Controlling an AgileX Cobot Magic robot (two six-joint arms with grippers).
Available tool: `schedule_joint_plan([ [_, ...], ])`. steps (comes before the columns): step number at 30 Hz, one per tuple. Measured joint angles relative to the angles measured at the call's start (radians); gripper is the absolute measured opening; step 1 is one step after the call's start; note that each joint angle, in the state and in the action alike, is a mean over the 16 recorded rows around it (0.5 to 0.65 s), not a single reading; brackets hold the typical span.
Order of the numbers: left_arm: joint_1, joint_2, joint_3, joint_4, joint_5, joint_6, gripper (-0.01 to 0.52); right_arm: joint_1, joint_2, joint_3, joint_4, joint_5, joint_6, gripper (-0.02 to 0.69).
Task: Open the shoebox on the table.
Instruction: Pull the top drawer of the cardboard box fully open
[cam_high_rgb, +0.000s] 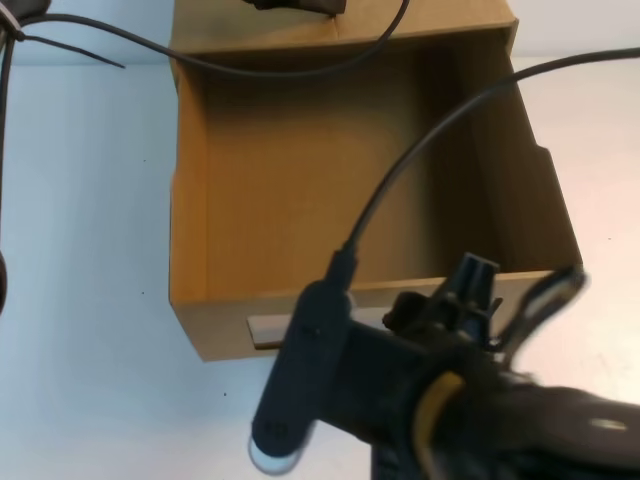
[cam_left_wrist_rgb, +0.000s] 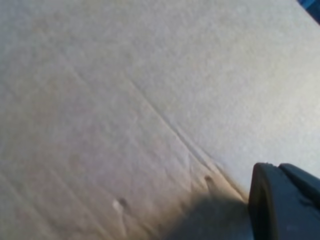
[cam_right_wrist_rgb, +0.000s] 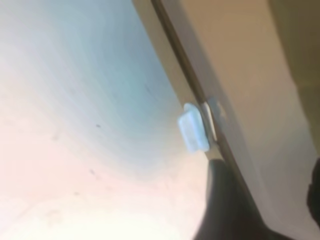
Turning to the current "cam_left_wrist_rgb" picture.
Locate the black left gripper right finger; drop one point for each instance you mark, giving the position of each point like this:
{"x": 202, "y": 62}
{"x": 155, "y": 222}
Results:
{"x": 298, "y": 193}

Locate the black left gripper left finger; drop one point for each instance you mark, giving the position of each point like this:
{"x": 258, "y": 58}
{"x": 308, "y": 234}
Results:
{"x": 263, "y": 209}

